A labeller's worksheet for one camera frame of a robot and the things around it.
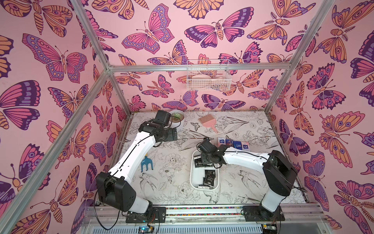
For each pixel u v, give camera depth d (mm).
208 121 1139
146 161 928
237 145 975
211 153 674
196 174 876
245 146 971
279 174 456
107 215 990
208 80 922
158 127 556
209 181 805
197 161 898
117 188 403
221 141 997
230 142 980
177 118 1025
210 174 842
